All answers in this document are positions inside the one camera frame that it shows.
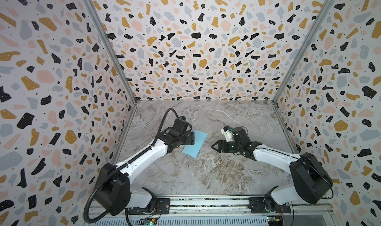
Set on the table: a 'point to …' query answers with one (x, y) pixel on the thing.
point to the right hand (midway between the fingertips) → (213, 144)
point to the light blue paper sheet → (193, 150)
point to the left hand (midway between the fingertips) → (189, 134)
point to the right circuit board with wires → (275, 220)
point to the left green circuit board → (147, 221)
